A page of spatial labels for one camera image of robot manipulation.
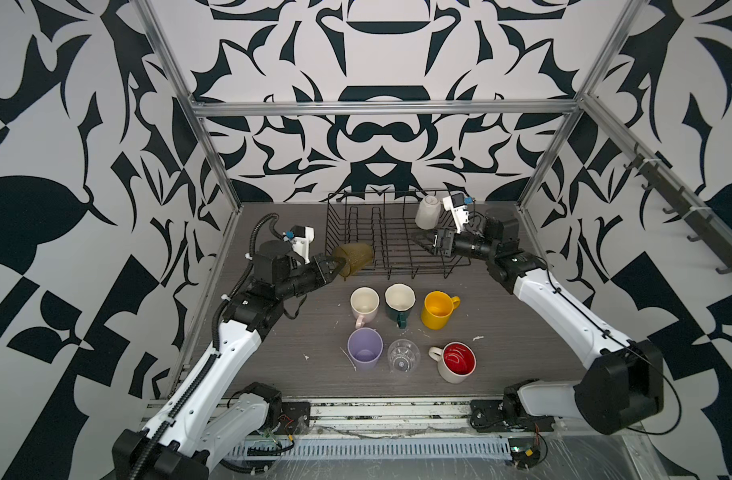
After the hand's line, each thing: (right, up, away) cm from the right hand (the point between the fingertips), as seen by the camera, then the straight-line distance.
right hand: (419, 235), depth 72 cm
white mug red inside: (+11, -34, +9) cm, 37 cm away
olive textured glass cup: (-15, -5, -6) cm, 16 cm away
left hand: (-17, -5, -3) cm, 18 cm away
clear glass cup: (-3, -33, +11) cm, 35 cm away
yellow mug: (+9, -22, +19) cm, 30 cm away
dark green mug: (-3, -18, +15) cm, 24 cm away
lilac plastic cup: (-13, -29, +7) cm, 33 cm away
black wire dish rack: (-5, +4, +41) cm, 42 cm away
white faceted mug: (+8, +8, +30) cm, 32 cm away
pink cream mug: (-13, -21, +17) cm, 30 cm away
